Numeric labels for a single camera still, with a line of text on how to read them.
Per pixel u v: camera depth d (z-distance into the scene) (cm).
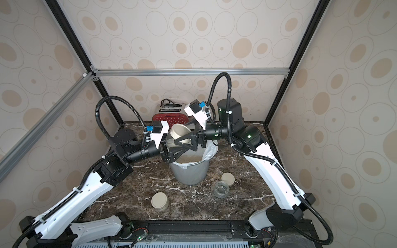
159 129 46
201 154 76
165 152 49
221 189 87
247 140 42
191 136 46
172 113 102
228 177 90
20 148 54
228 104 43
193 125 55
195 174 78
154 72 184
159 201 76
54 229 38
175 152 49
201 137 47
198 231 76
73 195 40
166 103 109
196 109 46
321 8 68
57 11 68
